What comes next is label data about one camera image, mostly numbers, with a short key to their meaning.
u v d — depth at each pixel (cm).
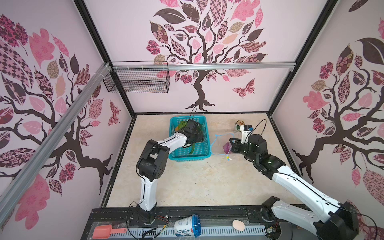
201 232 69
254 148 56
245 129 67
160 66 91
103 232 68
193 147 100
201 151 98
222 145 92
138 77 95
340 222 38
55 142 53
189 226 64
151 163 53
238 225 70
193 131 78
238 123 100
